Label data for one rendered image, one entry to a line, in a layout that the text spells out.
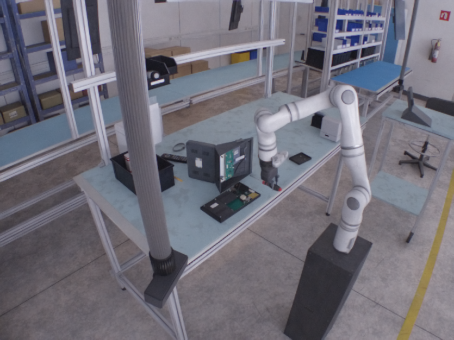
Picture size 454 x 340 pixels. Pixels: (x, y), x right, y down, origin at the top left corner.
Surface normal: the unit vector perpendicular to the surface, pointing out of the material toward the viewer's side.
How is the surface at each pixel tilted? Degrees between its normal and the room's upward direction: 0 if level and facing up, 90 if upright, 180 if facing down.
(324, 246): 0
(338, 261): 0
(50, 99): 90
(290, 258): 0
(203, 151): 90
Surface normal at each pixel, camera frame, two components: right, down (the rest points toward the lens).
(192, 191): 0.00, -0.84
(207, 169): -0.37, 0.50
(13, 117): 0.73, 0.36
